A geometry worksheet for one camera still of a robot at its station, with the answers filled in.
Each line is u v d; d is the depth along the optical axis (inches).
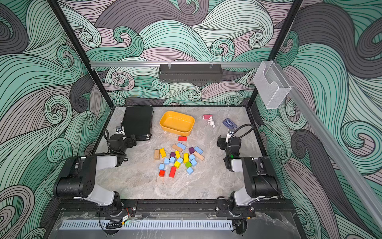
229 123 42.1
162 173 33.5
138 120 42.1
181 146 38.3
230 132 31.4
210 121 42.1
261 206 29.1
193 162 34.5
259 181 17.3
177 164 34.3
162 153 36.5
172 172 33.8
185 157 35.6
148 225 27.4
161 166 33.7
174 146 38.5
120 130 31.9
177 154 36.4
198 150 37.1
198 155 36.2
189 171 33.2
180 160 35.1
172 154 36.2
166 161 34.6
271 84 30.6
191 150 37.0
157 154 35.7
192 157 35.5
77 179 17.6
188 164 34.4
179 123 43.2
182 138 39.7
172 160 34.7
